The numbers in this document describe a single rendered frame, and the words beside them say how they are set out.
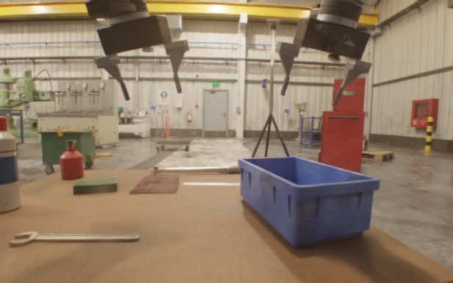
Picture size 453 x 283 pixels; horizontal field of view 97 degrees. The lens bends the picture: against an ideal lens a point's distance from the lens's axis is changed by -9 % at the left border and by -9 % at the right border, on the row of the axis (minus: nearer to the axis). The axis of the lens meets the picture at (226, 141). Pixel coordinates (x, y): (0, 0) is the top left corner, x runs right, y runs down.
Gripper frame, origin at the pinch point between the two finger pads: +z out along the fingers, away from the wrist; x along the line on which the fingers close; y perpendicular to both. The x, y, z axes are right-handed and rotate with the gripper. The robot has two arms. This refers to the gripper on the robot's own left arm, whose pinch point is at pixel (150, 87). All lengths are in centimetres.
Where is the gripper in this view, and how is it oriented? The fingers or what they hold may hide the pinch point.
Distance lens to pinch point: 51.2
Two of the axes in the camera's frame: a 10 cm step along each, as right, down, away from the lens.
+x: -9.8, 0.8, 1.9
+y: 1.3, -4.7, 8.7
